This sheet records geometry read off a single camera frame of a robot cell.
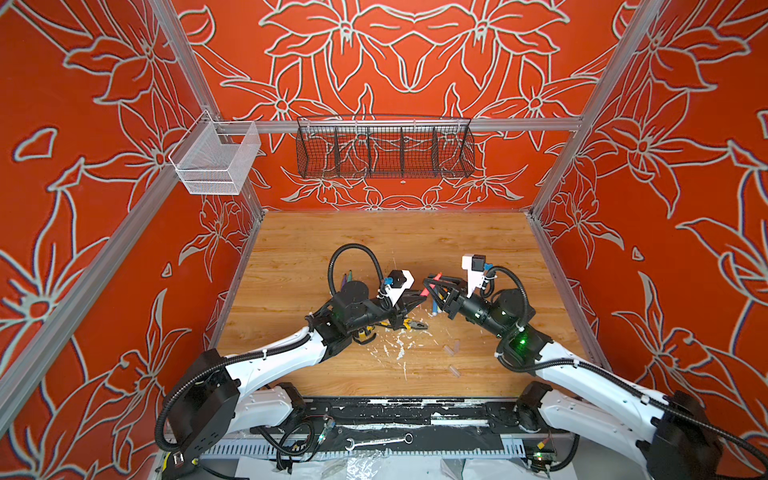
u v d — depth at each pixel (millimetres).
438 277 665
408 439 697
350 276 996
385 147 976
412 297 695
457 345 845
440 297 657
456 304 610
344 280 992
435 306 661
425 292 678
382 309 631
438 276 664
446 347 835
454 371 795
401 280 600
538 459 684
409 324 876
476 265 610
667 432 396
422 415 743
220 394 404
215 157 932
